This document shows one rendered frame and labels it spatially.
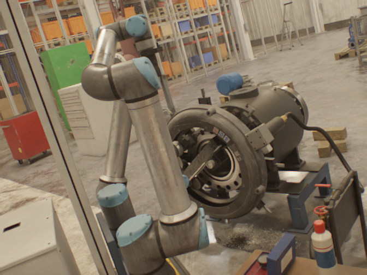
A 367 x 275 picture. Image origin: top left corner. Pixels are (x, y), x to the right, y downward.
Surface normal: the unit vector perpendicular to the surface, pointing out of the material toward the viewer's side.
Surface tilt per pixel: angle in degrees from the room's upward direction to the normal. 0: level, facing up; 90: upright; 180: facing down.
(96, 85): 81
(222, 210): 90
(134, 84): 94
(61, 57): 90
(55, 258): 90
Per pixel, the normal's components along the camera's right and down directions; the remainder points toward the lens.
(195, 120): -0.61, 0.35
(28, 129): 0.79, -0.07
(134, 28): 0.11, 0.21
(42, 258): 0.38, 0.12
